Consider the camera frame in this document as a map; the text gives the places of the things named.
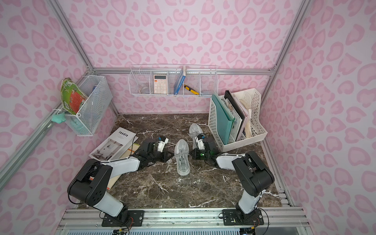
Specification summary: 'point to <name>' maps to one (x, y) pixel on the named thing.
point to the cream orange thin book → (131, 149)
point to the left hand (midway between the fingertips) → (172, 151)
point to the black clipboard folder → (228, 96)
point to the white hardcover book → (115, 146)
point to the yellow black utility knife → (191, 89)
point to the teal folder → (225, 119)
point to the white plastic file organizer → (236, 118)
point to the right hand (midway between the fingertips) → (189, 152)
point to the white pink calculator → (160, 84)
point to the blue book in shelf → (179, 82)
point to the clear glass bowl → (145, 89)
